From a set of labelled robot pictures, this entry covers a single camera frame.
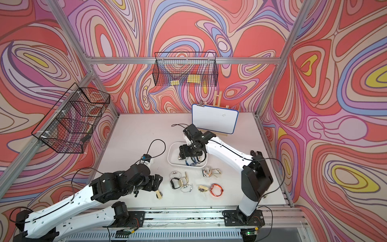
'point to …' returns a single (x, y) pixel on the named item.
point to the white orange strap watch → (207, 172)
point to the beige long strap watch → (159, 194)
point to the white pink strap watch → (174, 171)
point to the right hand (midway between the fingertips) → (186, 156)
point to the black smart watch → (172, 184)
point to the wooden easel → (218, 98)
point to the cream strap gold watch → (183, 180)
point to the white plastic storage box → (173, 154)
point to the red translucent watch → (215, 190)
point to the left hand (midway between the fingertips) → (158, 180)
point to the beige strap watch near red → (202, 188)
